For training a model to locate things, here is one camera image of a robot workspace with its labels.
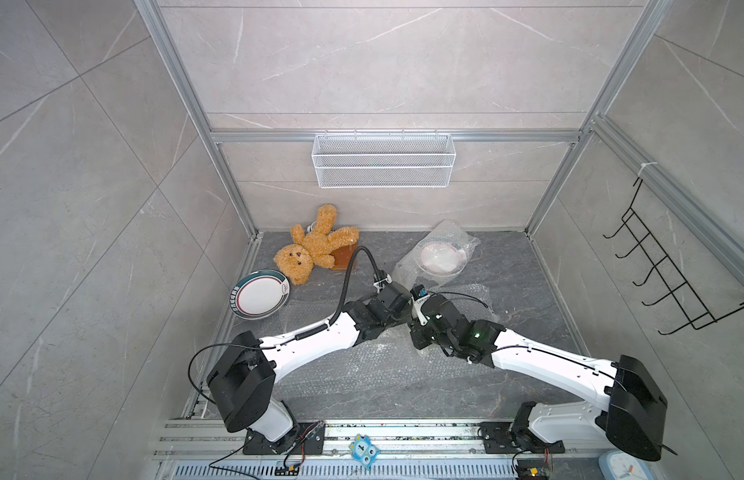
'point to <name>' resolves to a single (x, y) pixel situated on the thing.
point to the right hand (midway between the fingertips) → (411, 324)
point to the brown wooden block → (343, 255)
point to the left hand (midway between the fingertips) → (412, 303)
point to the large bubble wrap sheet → (390, 363)
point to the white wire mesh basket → (383, 161)
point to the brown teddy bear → (296, 262)
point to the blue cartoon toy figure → (363, 450)
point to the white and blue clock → (619, 466)
